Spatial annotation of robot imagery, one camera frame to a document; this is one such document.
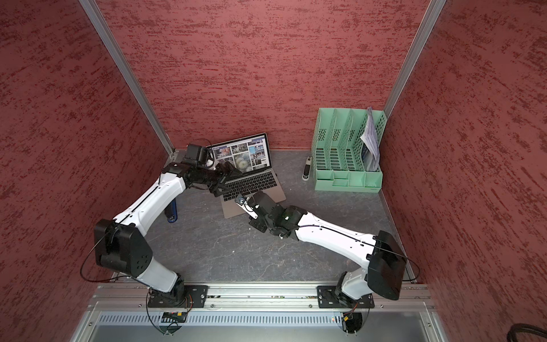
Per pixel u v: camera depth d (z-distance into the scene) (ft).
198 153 2.20
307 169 3.50
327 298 2.40
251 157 3.49
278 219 1.89
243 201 2.11
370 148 3.11
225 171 2.43
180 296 2.19
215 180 2.43
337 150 3.99
